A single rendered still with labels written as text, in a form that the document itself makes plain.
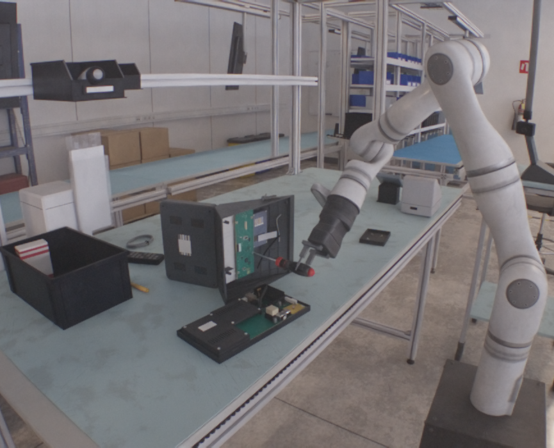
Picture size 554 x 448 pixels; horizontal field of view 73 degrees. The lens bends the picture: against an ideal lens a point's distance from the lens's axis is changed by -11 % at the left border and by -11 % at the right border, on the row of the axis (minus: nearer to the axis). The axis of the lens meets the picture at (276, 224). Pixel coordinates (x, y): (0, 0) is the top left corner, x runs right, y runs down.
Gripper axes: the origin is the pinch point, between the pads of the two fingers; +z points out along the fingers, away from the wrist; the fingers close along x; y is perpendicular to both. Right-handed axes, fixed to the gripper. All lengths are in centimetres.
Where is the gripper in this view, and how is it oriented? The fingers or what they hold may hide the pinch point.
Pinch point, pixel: (298, 272)
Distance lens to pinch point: 89.4
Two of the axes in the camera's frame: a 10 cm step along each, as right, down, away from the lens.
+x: 4.5, 5.1, 7.3
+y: 7.6, 2.1, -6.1
